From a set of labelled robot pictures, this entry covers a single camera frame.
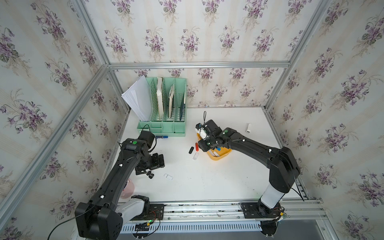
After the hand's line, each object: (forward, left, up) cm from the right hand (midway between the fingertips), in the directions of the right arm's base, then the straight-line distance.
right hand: (203, 143), depth 86 cm
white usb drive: (-16, +20, -12) cm, 28 cm away
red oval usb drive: (+4, +4, -10) cm, 12 cm away
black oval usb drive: (+2, +7, -11) cm, 13 cm away
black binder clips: (-16, +30, -10) cm, 35 cm away
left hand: (-16, +23, +2) cm, 28 cm away
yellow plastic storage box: (-3, -13, -6) cm, 14 cm away
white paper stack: (+28, +42, +11) cm, 52 cm away
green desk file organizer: (+29, +24, -2) cm, 38 cm away
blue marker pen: (+11, +28, -10) cm, 32 cm away
